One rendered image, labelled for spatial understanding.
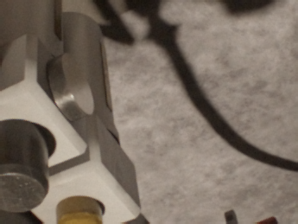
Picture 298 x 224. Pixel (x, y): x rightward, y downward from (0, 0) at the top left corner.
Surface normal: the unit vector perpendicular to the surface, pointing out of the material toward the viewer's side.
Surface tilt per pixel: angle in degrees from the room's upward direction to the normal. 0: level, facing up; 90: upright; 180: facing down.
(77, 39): 90
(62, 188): 0
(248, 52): 0
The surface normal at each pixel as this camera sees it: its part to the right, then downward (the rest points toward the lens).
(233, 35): 0.12, 0.70
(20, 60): -0.41, -0.61
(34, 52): 0.35, -0.69
